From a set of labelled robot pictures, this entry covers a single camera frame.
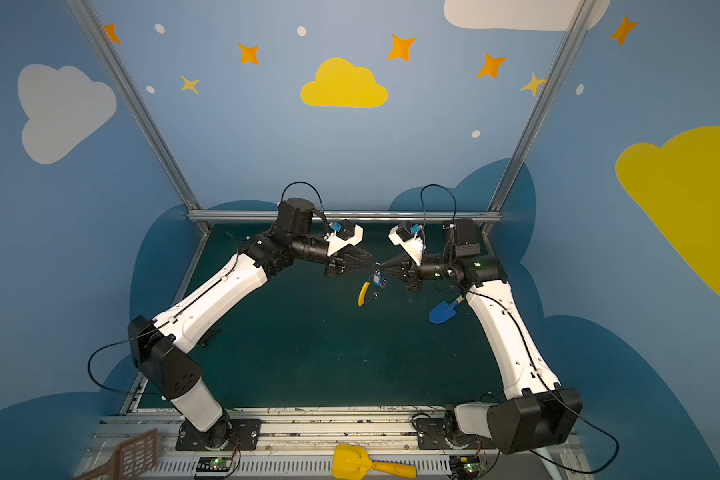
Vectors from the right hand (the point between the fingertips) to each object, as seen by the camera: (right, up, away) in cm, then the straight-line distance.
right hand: (386, 264), depth 70 cm
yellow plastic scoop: (-8, -47, -1) cm, 48 cm away
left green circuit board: (-42, -50, +2) cm, 65 cm away
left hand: (-4, +2, -3) cm, 5 cm away
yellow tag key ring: (-5, -6, 0) cm, 8 cm away
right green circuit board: (+19, -49, +1) cm, 53 cm away
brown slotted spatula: (-62, -47, +1) cm, 78 cm away
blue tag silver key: (-2, -4, +1) cm, 5 cm away
